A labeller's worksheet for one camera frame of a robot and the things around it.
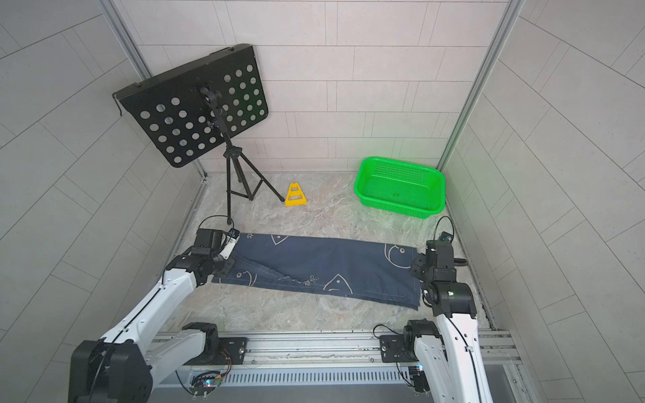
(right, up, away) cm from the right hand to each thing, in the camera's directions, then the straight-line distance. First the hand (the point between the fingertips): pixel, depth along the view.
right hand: (420, 257), depth 76 cm
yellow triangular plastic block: (-44, +18, +32) cm, 57 cm away
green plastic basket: (+6, +22, +35) cm, 42 cm away
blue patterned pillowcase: (-15, -7, +9) cm, 19 cm away
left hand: (-64, -2, +9) cm, 64 cm away
